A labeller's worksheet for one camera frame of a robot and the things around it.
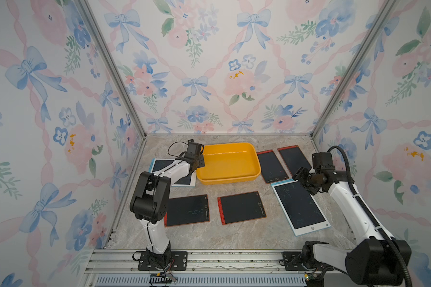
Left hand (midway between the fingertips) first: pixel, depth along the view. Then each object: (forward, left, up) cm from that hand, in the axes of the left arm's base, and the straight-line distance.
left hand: (199, 158), depth 99 cm
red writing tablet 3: (-26, +5, -9) cm, 28 cm away
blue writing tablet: (+2, +25, -7) cm, 27 cm away
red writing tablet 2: (-25, -22, -8) cm, 34 cm away
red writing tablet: (-1, -41, -7) cm, 42 cm away
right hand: (-13, -48, +8) cm, 50 cm away
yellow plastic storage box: (+1, -17, -6) cm, 18 cm away
